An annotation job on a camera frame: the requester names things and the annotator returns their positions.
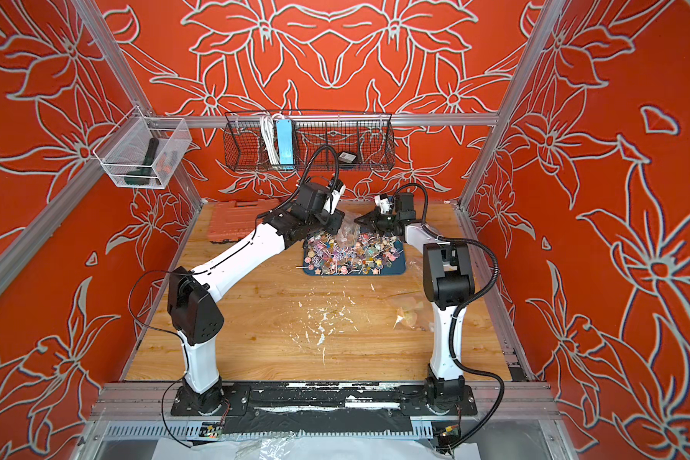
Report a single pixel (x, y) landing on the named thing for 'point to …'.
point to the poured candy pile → (371, 253)
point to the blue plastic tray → (396, 268)
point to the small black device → (347, 157)
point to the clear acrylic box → (144, 151)
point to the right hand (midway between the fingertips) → (359, 216)
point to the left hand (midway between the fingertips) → (341, 209)
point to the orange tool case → (231, 221)
